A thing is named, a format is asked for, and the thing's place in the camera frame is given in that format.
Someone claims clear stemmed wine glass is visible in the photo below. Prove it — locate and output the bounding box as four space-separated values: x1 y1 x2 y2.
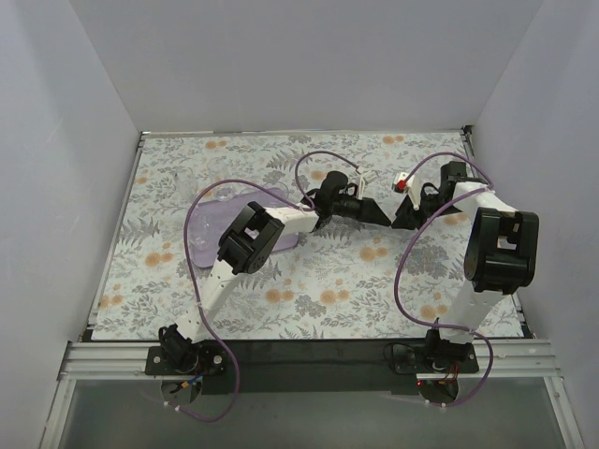
174 167 197 204

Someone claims tall clear flute glass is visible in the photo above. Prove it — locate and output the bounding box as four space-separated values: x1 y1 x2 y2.
207 157 236 201

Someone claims small clear shot glass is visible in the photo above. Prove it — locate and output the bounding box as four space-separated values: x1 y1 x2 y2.
191 216 212 251

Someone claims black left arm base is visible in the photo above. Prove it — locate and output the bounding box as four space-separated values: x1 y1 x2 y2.
144 341 229 378

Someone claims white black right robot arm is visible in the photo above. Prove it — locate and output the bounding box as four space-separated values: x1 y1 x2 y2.
391 161 539 369

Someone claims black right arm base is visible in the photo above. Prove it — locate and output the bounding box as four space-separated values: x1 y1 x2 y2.
383 342 479 384

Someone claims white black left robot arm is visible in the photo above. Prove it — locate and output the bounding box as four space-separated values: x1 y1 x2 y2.
158 169 390 374

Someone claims purple rectangular tray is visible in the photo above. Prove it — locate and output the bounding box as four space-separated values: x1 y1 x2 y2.
188 187 285 268

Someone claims floral patterned table mat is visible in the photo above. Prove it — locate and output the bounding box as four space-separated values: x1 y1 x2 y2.
92 132 525 340

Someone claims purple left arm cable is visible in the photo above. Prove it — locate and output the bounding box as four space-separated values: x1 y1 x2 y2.
183 150 364 425

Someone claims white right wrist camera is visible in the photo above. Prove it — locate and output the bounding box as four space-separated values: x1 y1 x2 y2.
392 172 422 210

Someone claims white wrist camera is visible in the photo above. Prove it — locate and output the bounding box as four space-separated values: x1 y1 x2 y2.
355 168 377 200
392 172 422 210

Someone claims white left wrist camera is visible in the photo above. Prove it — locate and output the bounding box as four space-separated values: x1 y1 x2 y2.
355 168 377 200

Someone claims aluminium table frame rail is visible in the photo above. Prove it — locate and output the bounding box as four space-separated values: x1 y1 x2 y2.
39 131 152 448

